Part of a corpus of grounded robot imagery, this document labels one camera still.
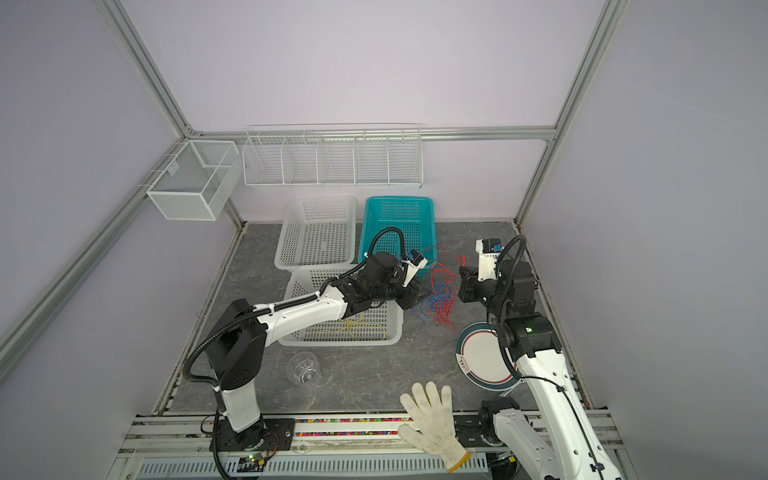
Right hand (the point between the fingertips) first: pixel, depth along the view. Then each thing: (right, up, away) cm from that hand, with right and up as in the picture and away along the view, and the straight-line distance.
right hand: (464, 270), depth 72 cm
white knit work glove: (-7, -39, +4) cm, 40 cm away
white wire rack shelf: (-38, +37, +27) cm, 59 cm away
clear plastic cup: (-43, -29, +12) cm, 54 cm away
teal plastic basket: (-9, +19, +47) cm, 52 cm away
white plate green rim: (+8, -26, +12) cm, 30 cm away
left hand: (-8, -7, +9) cm, 14 cm away
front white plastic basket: (-46, -5, +23) cm, 51 cm away
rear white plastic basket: (-48, +12, +46) cm, 68 cm away
